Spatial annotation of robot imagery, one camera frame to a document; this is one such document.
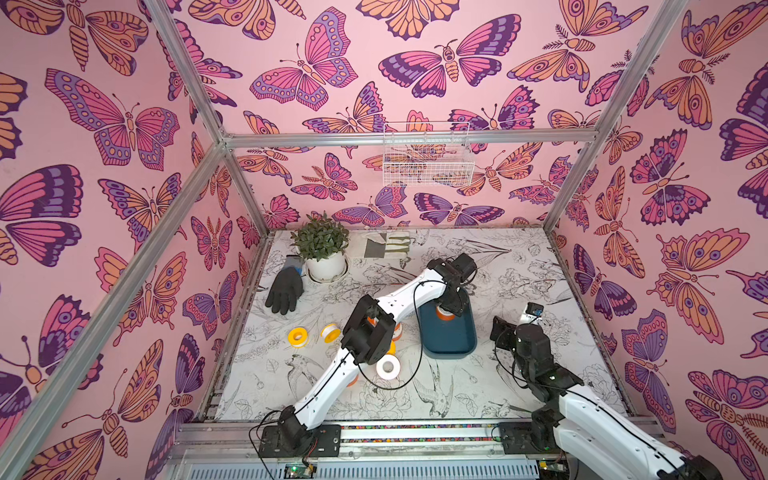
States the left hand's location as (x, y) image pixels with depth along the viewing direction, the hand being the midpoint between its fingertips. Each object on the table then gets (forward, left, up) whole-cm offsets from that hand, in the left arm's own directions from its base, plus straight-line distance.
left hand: (455, 305), depth 95 cm
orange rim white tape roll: (-22, +31, -2) cm, 38 cm away
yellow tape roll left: (-10, +49, -2) cm, 50 cm away
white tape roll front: (-19, +21, -1) cm, 29 cm away
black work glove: (+8, +56, -2) cm, 57 cm away
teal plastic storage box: (-11, +3, -2) cm, 11 cm away
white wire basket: (+44, +6, +23) cm, 50 cm away
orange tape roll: (-3, +4, -1) cm, 5 cm away
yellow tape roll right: (-14, +20, -2) cm, 24 cm away
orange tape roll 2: (-8, +17, -2) cm, 19 cm away
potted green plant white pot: (+11, +41, +17) cm, 46 cm away
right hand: (-9, -11, +6) cm, 15 cm away
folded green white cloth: (+29, +25, -3) cm, 38 cm away
